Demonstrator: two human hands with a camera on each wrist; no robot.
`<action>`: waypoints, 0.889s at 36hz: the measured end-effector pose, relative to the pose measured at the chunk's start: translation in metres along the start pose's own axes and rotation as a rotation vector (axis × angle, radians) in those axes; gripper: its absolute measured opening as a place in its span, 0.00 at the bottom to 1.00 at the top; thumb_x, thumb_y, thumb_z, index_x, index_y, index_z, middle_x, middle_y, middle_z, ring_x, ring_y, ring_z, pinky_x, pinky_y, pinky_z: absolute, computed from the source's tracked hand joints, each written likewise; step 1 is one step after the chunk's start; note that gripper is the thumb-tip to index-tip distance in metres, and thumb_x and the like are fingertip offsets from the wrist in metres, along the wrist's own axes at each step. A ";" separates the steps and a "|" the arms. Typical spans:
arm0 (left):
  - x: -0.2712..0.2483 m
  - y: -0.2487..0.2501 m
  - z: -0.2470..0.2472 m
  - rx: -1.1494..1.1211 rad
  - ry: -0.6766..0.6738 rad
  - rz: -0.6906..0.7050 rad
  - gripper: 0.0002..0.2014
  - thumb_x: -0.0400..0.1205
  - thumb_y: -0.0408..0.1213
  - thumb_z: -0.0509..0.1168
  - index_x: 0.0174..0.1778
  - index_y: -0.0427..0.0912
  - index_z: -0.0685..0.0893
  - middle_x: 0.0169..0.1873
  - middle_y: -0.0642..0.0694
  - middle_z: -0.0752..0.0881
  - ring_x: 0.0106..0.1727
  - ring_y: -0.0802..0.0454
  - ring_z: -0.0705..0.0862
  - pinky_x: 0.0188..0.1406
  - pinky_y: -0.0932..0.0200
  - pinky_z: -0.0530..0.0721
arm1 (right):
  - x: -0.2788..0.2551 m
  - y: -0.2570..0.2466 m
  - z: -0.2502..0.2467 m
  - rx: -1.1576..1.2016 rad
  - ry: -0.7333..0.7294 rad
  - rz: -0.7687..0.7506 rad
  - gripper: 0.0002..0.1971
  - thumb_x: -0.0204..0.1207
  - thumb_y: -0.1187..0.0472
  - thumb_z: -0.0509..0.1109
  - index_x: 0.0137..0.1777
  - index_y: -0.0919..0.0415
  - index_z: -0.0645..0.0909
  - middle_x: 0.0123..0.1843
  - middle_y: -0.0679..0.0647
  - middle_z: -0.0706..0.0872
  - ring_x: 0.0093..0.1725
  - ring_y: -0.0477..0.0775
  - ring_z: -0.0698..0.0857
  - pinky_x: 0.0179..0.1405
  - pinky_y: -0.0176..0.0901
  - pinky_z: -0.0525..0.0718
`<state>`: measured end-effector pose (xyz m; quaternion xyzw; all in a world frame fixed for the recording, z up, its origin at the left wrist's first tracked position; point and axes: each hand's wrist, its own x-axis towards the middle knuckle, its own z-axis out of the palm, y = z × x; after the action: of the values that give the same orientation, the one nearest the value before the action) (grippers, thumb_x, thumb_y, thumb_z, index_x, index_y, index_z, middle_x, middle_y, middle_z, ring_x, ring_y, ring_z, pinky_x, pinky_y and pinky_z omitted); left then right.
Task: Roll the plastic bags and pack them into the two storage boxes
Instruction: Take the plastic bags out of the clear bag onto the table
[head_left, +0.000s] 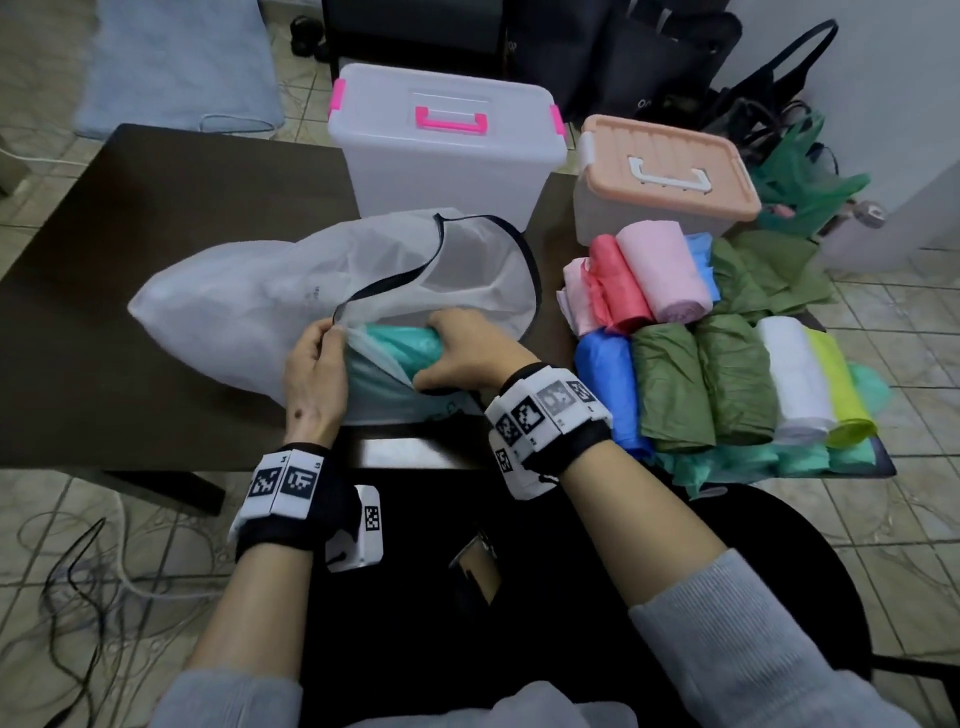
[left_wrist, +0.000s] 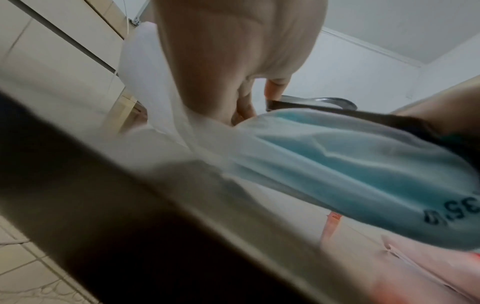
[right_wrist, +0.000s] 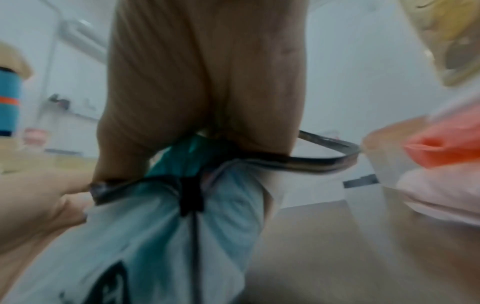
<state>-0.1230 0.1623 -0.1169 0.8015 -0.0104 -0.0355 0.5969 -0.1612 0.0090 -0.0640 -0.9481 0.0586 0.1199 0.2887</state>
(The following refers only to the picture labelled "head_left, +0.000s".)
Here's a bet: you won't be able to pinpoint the person's right hand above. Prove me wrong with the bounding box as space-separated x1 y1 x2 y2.
412 308 541 406

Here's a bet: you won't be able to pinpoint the person's black trousers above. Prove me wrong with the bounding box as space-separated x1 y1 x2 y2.
299 472 699 728

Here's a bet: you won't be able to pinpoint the thick white floor cable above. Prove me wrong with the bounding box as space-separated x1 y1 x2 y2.
112 491 223 601

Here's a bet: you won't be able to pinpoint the large clear storage bin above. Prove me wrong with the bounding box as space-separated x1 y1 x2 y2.
327 62 569 232

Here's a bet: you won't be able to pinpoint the black chair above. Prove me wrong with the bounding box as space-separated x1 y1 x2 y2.
322 0 511 76

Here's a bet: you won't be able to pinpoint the translucent zipper bag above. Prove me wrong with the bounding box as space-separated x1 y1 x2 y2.
127 208 543 427

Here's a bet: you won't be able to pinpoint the tangled dark floor cables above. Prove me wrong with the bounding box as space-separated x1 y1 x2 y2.
0 509 226 728

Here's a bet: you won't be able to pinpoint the black right wristband with markers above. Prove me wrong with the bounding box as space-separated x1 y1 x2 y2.
483 362 615 478

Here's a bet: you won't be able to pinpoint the black wristband with markers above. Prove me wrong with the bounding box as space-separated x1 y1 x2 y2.
483 362 615 478
227 442 361 562

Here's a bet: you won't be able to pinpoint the red plastic bag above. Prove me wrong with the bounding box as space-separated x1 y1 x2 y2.
588 233 655 335

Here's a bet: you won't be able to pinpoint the blue-grey floor mat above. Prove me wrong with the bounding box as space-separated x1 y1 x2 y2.
72 0 286 142

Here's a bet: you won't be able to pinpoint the person's left hand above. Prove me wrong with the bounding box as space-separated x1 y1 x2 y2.
283 318 350 450

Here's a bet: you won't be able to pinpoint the teal bag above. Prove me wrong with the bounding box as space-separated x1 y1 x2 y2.
341 322 481 425

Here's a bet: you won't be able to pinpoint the dark patterned bag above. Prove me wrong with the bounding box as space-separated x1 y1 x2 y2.
704 18 841 151

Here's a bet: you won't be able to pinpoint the yellow-green bag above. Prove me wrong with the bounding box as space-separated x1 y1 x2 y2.
806 327 879 450

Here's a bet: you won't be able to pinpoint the black round stool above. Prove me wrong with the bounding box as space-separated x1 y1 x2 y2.
689 483 875 680

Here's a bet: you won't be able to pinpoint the person's left forearm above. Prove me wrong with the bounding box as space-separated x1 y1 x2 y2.
149 543 316 728

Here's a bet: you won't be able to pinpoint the green plastic bag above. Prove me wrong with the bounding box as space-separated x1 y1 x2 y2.
749 112 873 238

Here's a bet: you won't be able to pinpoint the black left wristband with markers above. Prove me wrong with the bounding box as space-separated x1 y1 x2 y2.
227 442 361 562

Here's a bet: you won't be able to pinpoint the pink plastic bag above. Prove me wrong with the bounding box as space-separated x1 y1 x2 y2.
614 219 714 325
556 257 605 337

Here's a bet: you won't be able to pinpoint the person's right forearm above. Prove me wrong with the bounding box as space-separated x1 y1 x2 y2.
558 442 924 728

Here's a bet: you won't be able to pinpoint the small clear plastic bin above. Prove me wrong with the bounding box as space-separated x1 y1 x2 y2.
573 113 763 247

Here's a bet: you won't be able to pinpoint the pair of black shoes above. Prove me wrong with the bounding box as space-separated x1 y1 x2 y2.
288 14 331 61

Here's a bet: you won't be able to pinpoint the black smartphone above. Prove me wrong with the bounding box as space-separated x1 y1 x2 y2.
448 530 504 613

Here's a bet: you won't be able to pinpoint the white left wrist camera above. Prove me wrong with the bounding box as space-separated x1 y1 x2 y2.
326 485 385 574

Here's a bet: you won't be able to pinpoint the white bag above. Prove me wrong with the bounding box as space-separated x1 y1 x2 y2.
755 316 838 446

